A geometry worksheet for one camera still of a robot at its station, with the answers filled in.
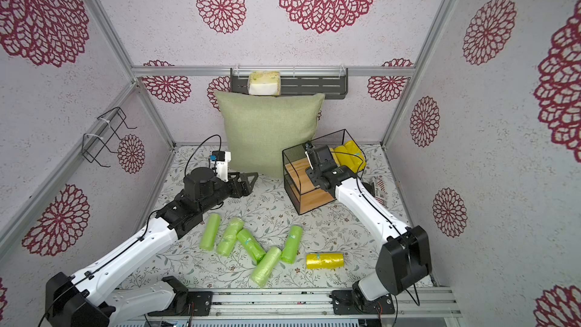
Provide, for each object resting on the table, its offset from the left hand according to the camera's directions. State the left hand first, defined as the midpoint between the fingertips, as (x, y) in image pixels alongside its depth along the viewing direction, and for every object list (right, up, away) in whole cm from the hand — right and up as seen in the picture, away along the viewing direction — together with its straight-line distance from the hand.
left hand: (249, 176), depth 74 cm
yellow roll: (+26, -30, +5) cm, 40 cm away
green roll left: (-10, -25, +9) cm, 28 cm away
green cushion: (+2, +18, +13) cm, 22 cm away
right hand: (+25, +4, +9) cm, 27 cm away
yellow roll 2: (+32, +7, -4) cm, 33 cm away
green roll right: (+14, -28, +7) cm, 32 cm away
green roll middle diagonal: (-1, -26, +8) cm, 27 cm away
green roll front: (+4, -32, +6) cm, 33 cm away
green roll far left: (-18, -24, +12) cm, 32 cm away
